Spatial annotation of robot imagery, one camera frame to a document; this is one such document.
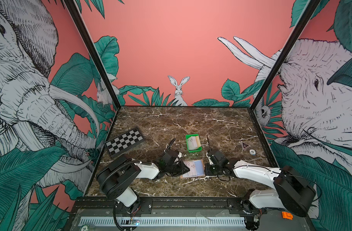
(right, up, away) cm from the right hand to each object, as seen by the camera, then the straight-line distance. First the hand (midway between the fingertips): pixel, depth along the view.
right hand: (203, 170), depth 85 cm
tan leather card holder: (-4, +1, +2) cm, 4 cm away
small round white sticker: (+35, +9, +10) cm, 38 cm away
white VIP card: (-6, +1, +2) cm, 7 cm away
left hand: (-7, +1, -2) cm, 8 cm away
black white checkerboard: (-52, +16, +10) cm, 56 cm away
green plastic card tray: (-8, +19, +13) cm, 24 cm away
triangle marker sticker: (+31, +13, +13) cm, 36 cm away
